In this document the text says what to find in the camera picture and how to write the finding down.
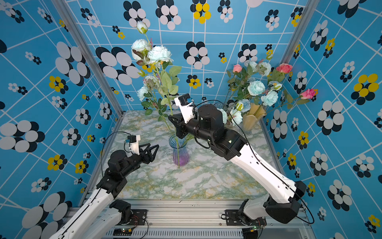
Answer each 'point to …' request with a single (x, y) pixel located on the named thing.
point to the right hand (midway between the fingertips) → (172, 115)
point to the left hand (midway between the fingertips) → (155, 143)
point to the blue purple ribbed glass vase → (180, 157)
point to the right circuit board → (250, 233)
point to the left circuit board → (122, 232)
